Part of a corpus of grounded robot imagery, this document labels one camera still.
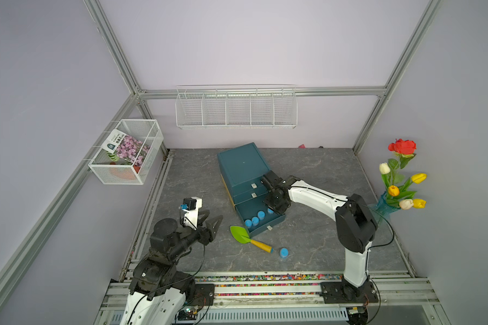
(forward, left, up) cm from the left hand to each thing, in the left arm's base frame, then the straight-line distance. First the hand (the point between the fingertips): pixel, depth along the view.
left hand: (215, 216), depth 68 cm
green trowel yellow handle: (+1, -8, -24) cm, 26 cm away
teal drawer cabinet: (+21, -9, -2) cm, 23 cm away
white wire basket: (+19, +39, +5) cm, 44 cm away
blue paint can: (+6, -11, -22) cm, 25 cm away
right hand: (+13, -20, -19) cm, 30 cm away
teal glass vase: (+3, -65, -9) cm, 66 cm away
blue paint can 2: (+7, -14, -21) cm, 26 cm away
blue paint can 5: (-7, -25, -22) cm, 34 cm away
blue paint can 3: (+10, -17, -21) cm, 29 cm away
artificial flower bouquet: (+15, -68, +12) cm, 71 cm away
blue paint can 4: (+8, -21, -15) cm, 27 cm away
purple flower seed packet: (+25, +32, +10) cm, 43 cm away
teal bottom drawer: (+12, -12, -20) cm, 26 cm away
